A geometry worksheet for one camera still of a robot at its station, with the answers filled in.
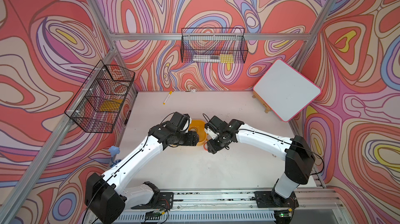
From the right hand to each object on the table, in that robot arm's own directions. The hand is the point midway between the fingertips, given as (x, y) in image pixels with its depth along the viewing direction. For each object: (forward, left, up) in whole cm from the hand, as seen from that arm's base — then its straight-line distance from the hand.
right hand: (215, 151), depth 81 cm
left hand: (+3, +10, +8) cm, 13 cm away
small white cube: (+52, +12, -5) cm, 54 cm away
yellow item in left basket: (+14, +49, +24) cm, 56 cm away
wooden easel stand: (+37, -37, -5) cm, 52 cm away
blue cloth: (-5, +45, +16) cm, 48 cm away
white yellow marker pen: (+46, +32, -6) cm, 56 cm away
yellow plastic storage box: (+6, +8, +15) cm, 18 cm away
